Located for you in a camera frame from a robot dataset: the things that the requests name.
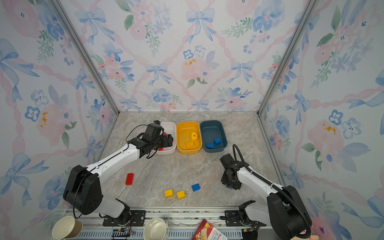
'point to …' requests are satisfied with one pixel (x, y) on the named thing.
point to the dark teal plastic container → (210, 130)
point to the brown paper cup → (66, 227)
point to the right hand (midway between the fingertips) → (227, 182)
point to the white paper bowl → (156, 229)
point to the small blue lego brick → (229, 187)
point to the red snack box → (206, 231)
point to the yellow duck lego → (194, 135)
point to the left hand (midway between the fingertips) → (168, 138)
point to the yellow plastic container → (189, 140)
